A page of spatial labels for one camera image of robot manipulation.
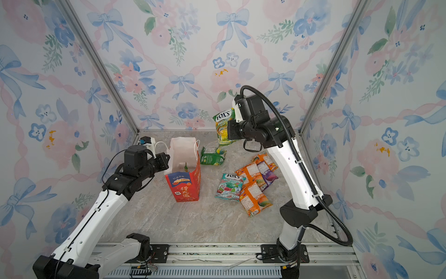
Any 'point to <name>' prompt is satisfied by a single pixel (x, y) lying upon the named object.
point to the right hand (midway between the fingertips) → (229, 127)
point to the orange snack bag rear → (260, 158)
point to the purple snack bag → (268, 175)
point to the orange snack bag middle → (252, 172)
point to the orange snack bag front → (253, 204)
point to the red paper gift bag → (186, 165)
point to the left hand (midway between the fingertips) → (170, 154)
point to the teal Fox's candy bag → (230, 187)
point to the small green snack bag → (212, 156)
